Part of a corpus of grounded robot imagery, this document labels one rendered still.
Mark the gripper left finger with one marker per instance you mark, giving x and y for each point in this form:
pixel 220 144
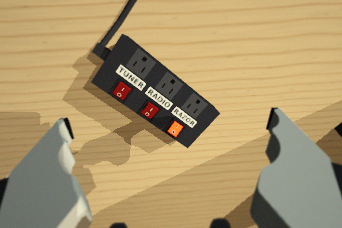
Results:
pixel 40 191

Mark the black power strip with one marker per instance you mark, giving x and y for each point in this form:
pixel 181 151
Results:
pixel 140 82

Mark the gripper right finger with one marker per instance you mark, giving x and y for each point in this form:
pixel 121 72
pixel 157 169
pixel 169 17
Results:
pixel 302 186

